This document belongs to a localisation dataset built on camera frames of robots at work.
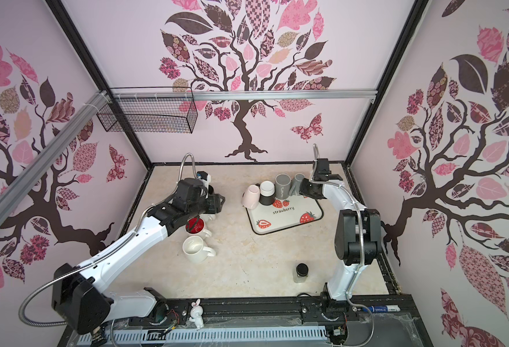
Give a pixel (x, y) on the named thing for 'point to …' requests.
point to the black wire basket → (157, 115)
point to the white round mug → (195, 251)
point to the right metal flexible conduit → (345, 297)
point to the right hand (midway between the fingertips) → (304, 187)
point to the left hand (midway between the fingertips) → (219, 201)
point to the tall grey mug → (283, 186)
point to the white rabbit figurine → (196, 313)
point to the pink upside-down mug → (250, 198)
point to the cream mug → (208, 217)
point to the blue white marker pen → (388, 308)
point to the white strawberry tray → (285, 215)
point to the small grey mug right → (295, 185)
